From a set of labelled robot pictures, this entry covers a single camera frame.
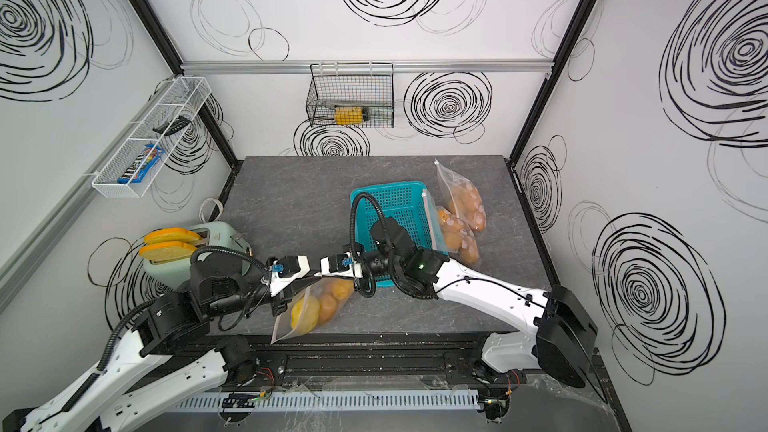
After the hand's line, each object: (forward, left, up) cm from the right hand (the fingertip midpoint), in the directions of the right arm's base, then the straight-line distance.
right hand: (324, 267), depth 65 cm
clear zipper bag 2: (+23, -26, -13) cm, 37 cm away
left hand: (-2, +1, +2) cm, 3 cm away
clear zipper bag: (+38, -33, -13) cm, 51 cm away
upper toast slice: (+9, +40, -3) cm, 41 cm away
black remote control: (+36, +44, +11) cm, 58 cm away
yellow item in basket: (+44, -1, +8) cm, 45 cm away
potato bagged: (+30, -39, -16) cm, 51 cm away
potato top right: (0, -2, -13) cm, 13 cm away
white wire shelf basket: (+50, +51, +10) cm, 72 cm away
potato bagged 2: (+19, -34, -17) cm, 43 cm away
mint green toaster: (+12, +34, -9) cm, 37 cm away
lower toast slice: (+5, +40, -3) cm, 41 cm away
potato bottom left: (-3, +1, -16) cm, 16 cm away
